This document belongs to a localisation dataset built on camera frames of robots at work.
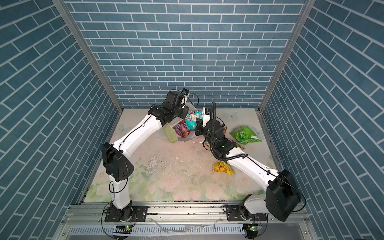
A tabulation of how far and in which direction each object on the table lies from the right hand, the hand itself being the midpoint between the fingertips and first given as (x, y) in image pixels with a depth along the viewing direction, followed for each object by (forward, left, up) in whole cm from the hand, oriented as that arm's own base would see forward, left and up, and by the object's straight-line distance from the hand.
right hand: (196, 116), depth 77 cm
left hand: (+9, +8, -2) cm, 12 cm away
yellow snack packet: (-15, -15, -26) cm, 33 cm away
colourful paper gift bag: (+7, +3, 0) cm, 7 cm away
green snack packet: (+4, -29, -18) cm, 35 cm away
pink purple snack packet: (+8, +12, -23) cm, 27 cm away
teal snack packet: (-2, +3, -3) cm, 5 cm away
